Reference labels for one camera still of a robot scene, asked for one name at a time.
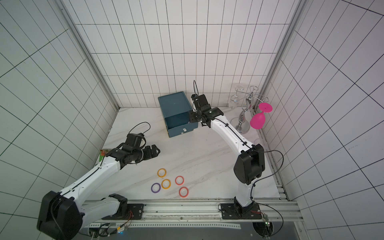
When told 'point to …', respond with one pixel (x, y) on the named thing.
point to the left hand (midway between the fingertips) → (152, 156)
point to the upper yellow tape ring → (162, 172)
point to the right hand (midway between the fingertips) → (187, 114)
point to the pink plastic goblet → (257, 121)
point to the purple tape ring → (159, 188)
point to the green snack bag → (102, 154)
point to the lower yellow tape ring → (166, 188)
